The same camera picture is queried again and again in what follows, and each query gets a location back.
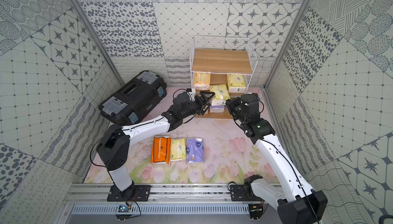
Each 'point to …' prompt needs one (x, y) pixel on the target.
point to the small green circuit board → (123, 208)
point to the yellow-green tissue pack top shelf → (178, 149)
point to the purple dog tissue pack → (195, 150)
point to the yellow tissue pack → (201, 81)
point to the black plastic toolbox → (130, 103)
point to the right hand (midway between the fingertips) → (225, 101)
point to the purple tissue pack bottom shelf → (217, 109)
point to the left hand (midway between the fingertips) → (214, 95)
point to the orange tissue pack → (161, 150)
